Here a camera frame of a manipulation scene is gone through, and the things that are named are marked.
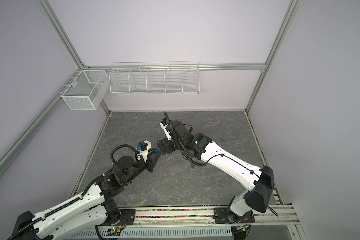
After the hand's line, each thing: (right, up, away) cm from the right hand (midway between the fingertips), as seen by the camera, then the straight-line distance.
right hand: (165, 141), depth 72 cm
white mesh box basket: (-58, +32, +29) cm, 72 cm away
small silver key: (+13, -19, +17) cm, 29 cm away
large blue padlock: (-4, -4, 0) cm, 6 cm away
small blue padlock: (+14, -16, +19) cm, 29 cm away
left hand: (-4, -5, +1) cm, 7 cm away
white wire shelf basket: (-2, +40, +28) cm, 49 cm away
